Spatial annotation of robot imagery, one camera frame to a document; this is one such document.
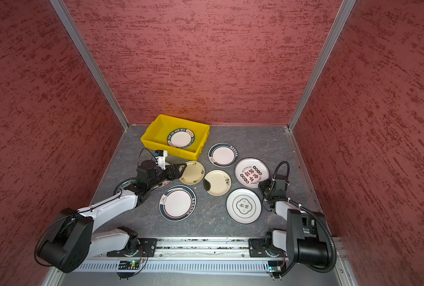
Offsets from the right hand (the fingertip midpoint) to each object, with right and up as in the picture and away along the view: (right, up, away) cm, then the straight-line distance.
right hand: (257, 184), depth 93 cm
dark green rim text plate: (-46, +25, +23) cm, 57 cm away
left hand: (-39, +10, -7) cm, 41 cm away
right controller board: (+2, -28, -22) cm, 36 cm away
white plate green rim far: (-18, +15, +14) cm, 27 cm away
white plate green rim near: (-41, -8, -6) cm, 43 cm away
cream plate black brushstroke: (-21, +1, +2) cm, 21 cm away
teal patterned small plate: (-72, +1, -1) cm, 72 cm away
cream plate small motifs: (-35, +5, +5) cm, 36 cm away
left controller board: (-58, -28, -22) cm, 68 cm away
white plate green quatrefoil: (-8, -9, -8) cm, 14 cm away
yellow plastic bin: (-61, +32, +21) cm, 72 cm away
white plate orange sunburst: (-45, +4, -16) cm, 48 cm away
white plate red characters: (-3, +6, +5) cm, 8 cm away
